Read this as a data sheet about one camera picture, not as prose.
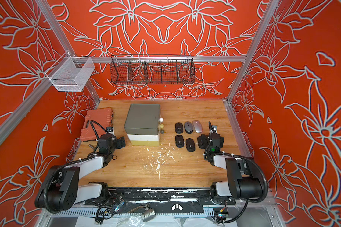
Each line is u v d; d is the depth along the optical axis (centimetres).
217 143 71
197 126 101
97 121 75
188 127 100
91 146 92
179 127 99
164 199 73
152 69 98
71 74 92
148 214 66
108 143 71
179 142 91
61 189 42
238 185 42
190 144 90
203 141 85
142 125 79
